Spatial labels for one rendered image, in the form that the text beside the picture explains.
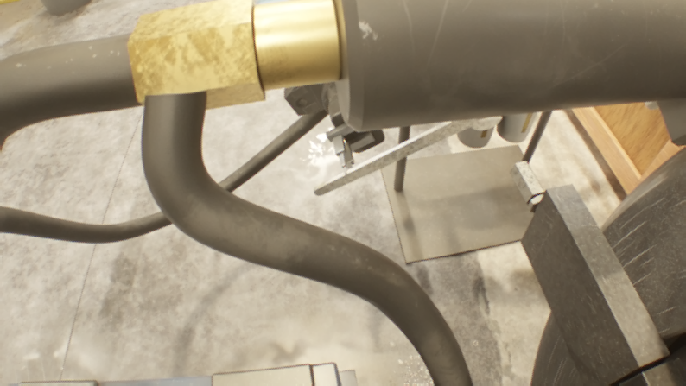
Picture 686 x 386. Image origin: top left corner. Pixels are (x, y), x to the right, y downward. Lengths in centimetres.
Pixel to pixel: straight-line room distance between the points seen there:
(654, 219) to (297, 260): 22
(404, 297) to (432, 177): 90
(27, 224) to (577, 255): 56
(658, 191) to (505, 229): 79
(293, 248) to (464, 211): 90
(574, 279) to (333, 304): 66
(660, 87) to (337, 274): 17
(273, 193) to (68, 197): 64
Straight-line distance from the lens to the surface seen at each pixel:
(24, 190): 149
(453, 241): 99
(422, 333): 21
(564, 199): 34
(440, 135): 45
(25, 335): 119
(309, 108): 61
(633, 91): 19
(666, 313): 30
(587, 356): 34
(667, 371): 31
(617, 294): 31
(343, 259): 17
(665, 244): 29
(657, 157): 113
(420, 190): 106
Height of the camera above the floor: 85
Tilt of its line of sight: 51 degrees down
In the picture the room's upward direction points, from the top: straight up
